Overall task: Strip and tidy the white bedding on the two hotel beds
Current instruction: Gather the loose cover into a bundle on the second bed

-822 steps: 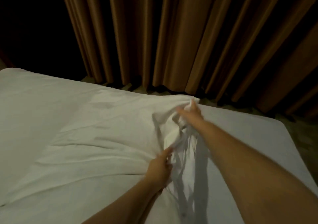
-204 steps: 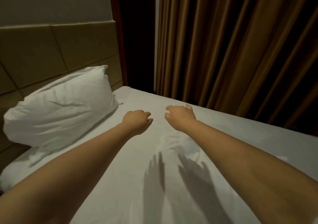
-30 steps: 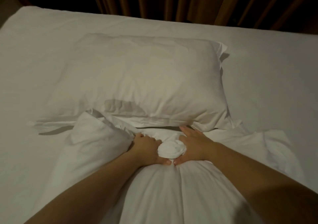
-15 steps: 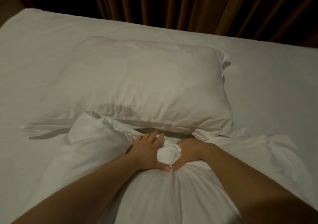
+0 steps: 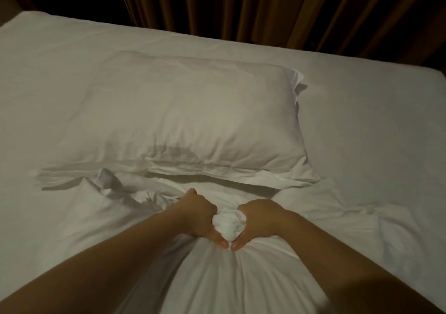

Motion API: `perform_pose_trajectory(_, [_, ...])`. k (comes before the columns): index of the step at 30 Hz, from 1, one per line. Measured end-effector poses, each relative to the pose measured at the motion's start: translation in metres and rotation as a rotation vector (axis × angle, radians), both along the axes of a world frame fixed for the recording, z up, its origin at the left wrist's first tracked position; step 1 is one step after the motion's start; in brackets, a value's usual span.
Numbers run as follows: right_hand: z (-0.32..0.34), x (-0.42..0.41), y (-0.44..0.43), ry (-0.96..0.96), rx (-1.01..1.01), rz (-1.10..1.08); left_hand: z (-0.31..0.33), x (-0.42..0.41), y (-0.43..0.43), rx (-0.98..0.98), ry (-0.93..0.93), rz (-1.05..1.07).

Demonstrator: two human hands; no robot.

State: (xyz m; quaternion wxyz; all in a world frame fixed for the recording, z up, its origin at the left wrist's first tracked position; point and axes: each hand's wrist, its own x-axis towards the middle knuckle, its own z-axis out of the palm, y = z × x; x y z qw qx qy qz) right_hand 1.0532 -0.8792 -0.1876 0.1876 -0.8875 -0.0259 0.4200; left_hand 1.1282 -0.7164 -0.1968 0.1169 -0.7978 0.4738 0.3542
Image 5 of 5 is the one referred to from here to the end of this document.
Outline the person's left hand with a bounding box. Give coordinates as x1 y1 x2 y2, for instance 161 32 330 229
174 188 231 250

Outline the person's right hand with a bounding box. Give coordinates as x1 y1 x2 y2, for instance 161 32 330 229
230 198 290 252

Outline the white duvet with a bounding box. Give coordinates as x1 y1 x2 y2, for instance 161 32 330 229
38 167 446 314

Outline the white pillow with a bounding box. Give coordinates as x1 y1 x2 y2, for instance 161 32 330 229
35 50 321 189

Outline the person's right forearm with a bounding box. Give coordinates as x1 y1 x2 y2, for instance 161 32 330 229
275 213 443 314

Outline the person's left forearm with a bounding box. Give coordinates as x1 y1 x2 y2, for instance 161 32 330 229
0 209 192 314

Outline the brown curtain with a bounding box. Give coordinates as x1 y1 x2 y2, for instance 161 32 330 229
115 0 446 67

